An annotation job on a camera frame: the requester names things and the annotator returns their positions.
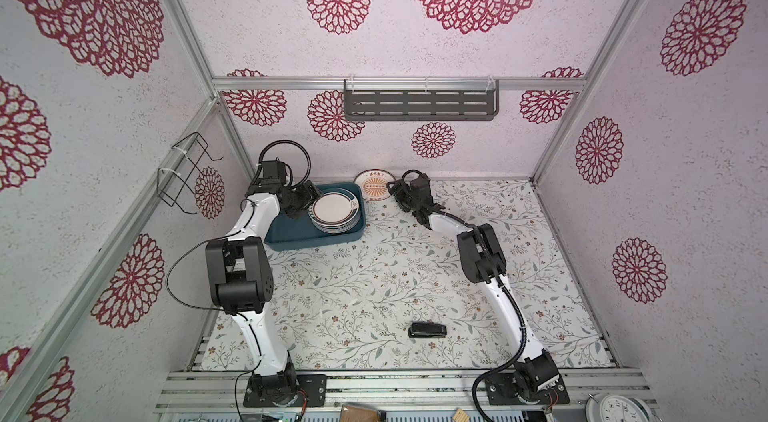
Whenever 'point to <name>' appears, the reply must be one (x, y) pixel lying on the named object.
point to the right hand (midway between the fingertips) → (388, 183)
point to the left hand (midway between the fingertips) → (316, 203)
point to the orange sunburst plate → (373, 184)
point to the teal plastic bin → (299, 233)
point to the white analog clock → (611, 407)
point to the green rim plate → (337, 211)
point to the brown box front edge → (361, 412)
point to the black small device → (427, 330)
